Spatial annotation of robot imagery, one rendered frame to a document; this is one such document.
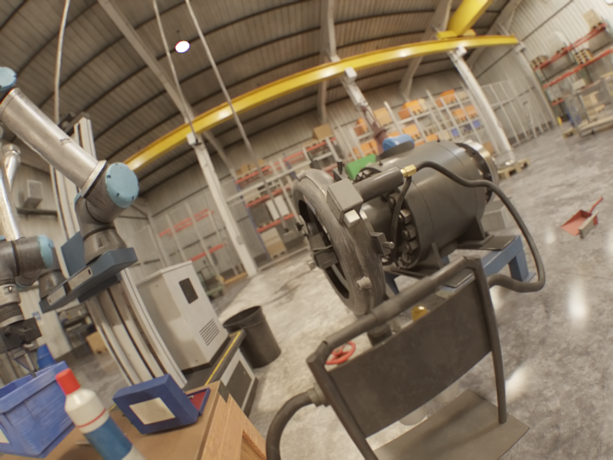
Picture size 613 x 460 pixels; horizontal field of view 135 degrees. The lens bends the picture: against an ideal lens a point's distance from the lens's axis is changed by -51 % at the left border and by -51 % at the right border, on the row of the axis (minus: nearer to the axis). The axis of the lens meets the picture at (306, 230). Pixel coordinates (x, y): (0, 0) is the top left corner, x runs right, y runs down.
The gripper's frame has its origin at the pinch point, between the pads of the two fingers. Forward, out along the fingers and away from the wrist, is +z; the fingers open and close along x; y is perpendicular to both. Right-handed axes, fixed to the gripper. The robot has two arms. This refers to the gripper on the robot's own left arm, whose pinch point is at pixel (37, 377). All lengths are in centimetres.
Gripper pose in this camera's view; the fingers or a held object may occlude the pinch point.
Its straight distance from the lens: 75.6
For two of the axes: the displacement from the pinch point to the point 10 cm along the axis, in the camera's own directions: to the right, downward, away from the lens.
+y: 9.0, -4.2, 1.5
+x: -1.4, 0.5, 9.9
